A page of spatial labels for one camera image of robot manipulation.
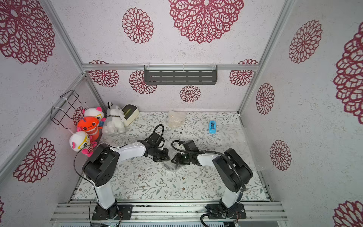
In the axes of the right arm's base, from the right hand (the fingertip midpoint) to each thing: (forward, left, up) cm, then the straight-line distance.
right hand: (171, 160), depth 90 cm
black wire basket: (+16, +58, +31) cm, 68 cm away
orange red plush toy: (+15, +51, +17) cm, 56 cm away
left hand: (+1, +1, -1) cm, 2 cm away
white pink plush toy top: (+25, +52, +18) cm, 60 cm away
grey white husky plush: (+22, +42, +10) cm, 48 cm away
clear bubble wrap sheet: (-4, +4, -1) cm, 6 cm away
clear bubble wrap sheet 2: (+34, 0, +2) cm, 34 cm away
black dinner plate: (-5, -1, 0) cm, 5 cm away
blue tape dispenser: (+29, -29, -1) cm, 41 cm away
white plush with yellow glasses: (+2, +51, +18) cm, 55 cm away
